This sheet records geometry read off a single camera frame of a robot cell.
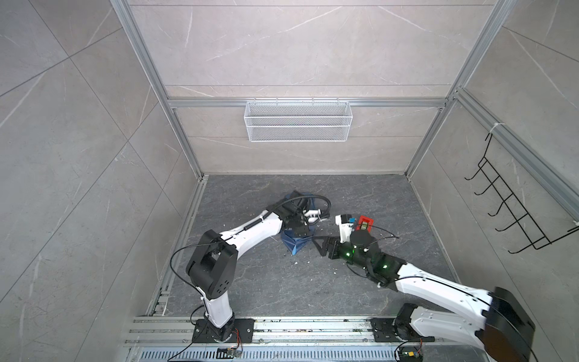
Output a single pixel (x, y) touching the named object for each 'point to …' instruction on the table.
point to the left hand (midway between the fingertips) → (308, 213)
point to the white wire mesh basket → (297, 121)
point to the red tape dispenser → (370, 224)
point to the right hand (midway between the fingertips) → (320, 240)
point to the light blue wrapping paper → (295, 242)
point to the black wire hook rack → (510, 202)
